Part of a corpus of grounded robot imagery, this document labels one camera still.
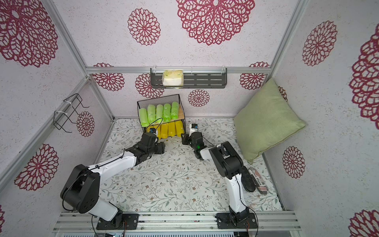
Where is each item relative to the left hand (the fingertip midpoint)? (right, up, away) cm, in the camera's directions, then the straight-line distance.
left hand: (160, 145), depth 91 cm
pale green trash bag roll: (-2, +21, +6) cm, 22 cm away
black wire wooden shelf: (-2, +32, +21) cm, 38 cm away
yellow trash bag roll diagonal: (+5, +10, +15) cm, 19 cm away
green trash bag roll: (-11, +18, +3) cm, 21 cm away
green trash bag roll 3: (+8, +22, +6) cm, 24 cm away
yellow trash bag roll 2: (0, +9, +13) cm, 16 cm away
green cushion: (+60, +15, -11) cm, 63 cm away
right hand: (+13, +8, +9) cm, 17 cm away
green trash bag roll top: (-7, +20, +4) cm, 22 cm away
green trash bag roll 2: (+3, +21, +4) cm, 21 cm away
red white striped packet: (+57, -20, -8) cm, 61 cm away
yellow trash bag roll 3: (+11, +11, +16) cm, 22 cm away
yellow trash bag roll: (-6, +11, +21) cm, 24 cm away
